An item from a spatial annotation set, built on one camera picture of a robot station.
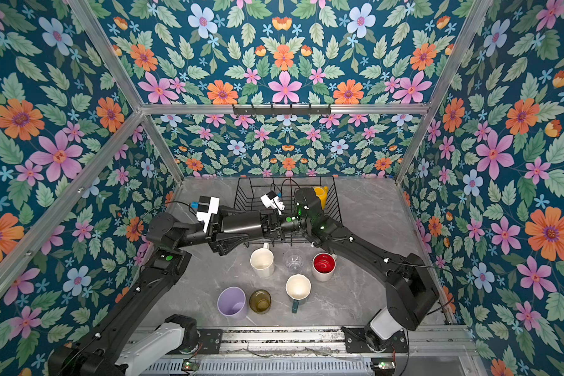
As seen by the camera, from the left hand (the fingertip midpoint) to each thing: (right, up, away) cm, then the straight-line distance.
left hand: (246, 225), depth 59 cm
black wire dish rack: (-9, +12, +51) cm, 53 cm away
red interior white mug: (+23, -19, +28) cm, 41 cm away
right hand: (0, -2, +4) cm, 5 cm away
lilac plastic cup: (-9, -29, +19) cm, 36 cm away
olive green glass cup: (0, -29, +21) cm, 36 cm away
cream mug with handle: (0, -17, +27) cm, 32 cm away
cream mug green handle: (+13, -25, +23) cm, 37 cm away
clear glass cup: (+11, -17, +31) cm, 37 cm away
